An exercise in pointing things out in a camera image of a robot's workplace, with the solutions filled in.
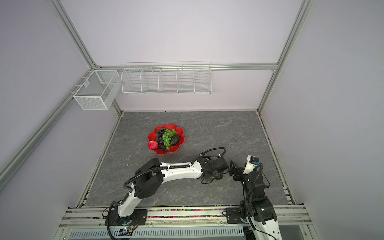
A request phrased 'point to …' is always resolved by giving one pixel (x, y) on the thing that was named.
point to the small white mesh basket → (98, 90)
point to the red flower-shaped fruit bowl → (153, 135)
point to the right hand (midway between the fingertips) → (239, 164)
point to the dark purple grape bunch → (161, 140)
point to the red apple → (153, 145)
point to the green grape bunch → (167, 136)
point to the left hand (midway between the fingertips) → (218, 174)
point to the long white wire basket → (166, 77)
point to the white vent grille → (219, 232)
